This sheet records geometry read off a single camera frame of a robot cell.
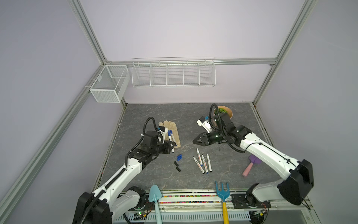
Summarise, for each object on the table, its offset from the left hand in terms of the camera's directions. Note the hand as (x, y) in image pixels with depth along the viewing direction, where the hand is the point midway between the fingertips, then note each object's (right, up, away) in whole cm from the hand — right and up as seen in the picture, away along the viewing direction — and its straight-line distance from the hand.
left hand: (174, 145), depth 80 cm
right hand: (+11, +3, -6) cm, 13 cm away
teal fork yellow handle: (+27, -26, -4) cm, 38 cm away
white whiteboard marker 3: (+22, -15, +5) cm, 27 cm away
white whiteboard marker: (-3, +2, +19) cm, 20 cm away
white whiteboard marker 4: (+19, -13, +7) cm, 24 cm away
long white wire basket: (-6, +49, +22) cm, 55 cm away
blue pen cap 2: (+3, -10, +10) cm, 14 cm away
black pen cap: (0, -13, +8) cm, 15 cm away
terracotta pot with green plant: (+35, +22, +23) cm, 47 cm away
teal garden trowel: (-10, -26, -5) cm, 28 cm away
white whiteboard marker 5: (+15, -14, +7) cm, 22 cm away
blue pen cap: (+2, -9, +12) cm, 15 cm away
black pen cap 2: (+2, -16, +5) cm, 17 cm away
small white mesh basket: (-49, +41, +23) cm, 68 cm away
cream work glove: (-4, +9, +26) cm, 28 cm away
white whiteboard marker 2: (-2, +4, -2) cm, 5 cm away
